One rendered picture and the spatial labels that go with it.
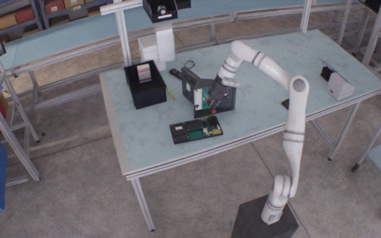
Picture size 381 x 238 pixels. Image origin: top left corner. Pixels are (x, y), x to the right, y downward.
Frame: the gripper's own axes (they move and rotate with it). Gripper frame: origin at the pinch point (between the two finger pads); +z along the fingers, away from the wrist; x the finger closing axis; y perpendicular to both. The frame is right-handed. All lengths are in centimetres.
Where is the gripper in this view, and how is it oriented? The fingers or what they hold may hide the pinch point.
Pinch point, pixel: (211, 109)
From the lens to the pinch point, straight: 144.0
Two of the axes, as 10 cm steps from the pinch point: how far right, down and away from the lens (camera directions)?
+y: -2.6, -6.8, 6.8
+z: -3.6, 7.3, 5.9
